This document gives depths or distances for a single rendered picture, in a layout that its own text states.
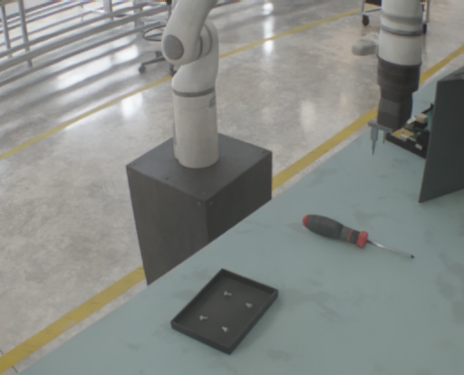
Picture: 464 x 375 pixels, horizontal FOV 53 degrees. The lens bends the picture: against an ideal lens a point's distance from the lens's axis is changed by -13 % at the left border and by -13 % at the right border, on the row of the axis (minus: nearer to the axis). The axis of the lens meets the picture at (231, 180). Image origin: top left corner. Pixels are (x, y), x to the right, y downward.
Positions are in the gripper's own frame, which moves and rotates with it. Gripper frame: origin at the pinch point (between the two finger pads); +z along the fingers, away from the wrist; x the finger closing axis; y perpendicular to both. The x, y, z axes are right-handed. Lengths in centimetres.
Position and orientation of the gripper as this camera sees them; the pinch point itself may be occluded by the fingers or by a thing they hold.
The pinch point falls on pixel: (378, 148)
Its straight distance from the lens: 92.6
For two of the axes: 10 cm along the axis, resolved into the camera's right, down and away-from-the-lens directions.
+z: 0.3, 8.4, 5.5
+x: 6.1, -4.5, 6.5
